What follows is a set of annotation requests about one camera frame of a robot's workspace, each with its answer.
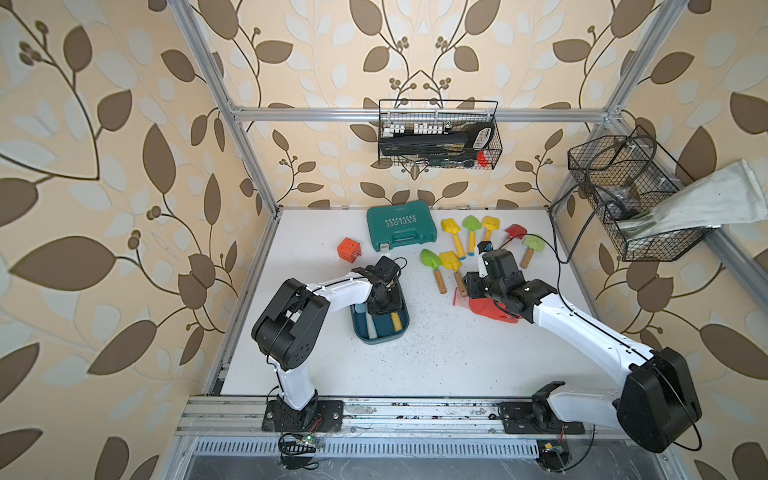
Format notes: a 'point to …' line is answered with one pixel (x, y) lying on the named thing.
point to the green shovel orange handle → (471, 223)
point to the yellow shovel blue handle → (451, 226)
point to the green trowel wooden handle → (532, 242)
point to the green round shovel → (433, 261)
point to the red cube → (349, 250)
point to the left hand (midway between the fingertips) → (400, 308)
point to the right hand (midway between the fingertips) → (470, 278)
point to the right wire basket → (626, 174)
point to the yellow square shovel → (451, 262)
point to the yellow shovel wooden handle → (489, 224)
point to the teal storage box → (377, 329)
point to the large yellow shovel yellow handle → (396, 321)
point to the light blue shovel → (372, 330)
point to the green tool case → (396, 225)
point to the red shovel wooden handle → (515, 230)
